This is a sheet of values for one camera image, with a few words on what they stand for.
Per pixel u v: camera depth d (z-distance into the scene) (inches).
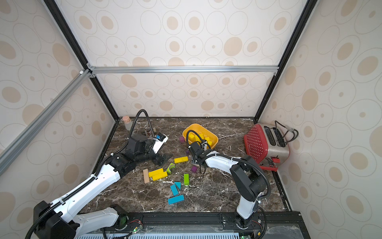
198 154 28.0
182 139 41.3
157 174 35.3
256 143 35.3
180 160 37.9
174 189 32.9
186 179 34.1
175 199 32.0
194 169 36.2
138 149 22.9
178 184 33.6
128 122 41.7
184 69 35.4
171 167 36.1
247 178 18.6
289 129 32.5
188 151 38.9
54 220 14.7
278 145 33.4
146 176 34.5
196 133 31.9
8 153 20.1
